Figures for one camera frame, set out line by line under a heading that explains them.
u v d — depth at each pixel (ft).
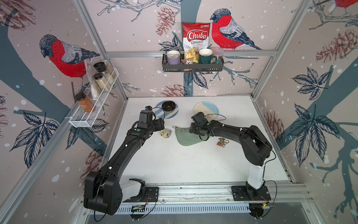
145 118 2.04
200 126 2.39
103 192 1.28
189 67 2.86
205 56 2.63
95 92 2.31
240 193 2.37
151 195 2.38
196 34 2.55
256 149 1.63
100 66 2.58
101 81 2.50
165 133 3.02
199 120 2.44
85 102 2.16
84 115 2.67
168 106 3.62
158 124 2.44
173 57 2.67
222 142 3.03
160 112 3.62
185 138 3.10
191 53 2.74
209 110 3.62
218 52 2.76
